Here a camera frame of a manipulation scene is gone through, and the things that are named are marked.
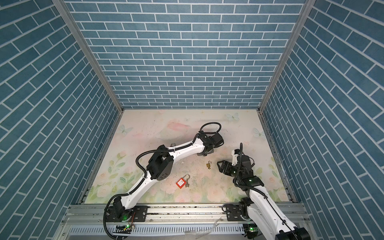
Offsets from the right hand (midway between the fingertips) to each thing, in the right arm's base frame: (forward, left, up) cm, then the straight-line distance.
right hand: (221, 163), depth 85 cm
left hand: (+11, +8, -7) cm, 16 cm away
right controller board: (-30, -15, -7) cm, 34 cm away
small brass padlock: (+1, +7, -7) cm, 10 cm away
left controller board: (-34, +47, -8) cm, 59 cm away
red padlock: (-11, +22, -5) cm, 25 cm away
